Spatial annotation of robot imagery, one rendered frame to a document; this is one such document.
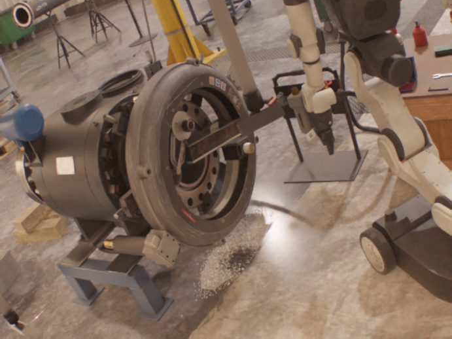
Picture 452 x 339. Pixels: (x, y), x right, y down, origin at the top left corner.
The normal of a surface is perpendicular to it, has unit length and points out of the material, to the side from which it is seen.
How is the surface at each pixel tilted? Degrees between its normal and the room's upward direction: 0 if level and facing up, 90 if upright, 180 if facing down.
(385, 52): 53
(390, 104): 61
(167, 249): 90
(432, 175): 22
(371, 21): 113
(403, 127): 47
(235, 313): 0
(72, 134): 35
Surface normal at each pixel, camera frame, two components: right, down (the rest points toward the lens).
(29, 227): 0.84, -0.06
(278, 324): -0.34, -0.83
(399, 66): 0.38, 0.44
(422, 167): -0.19, -0.65
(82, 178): -0.53, 0.30
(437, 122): -0.46, 0.55
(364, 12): 0.26, 0.70
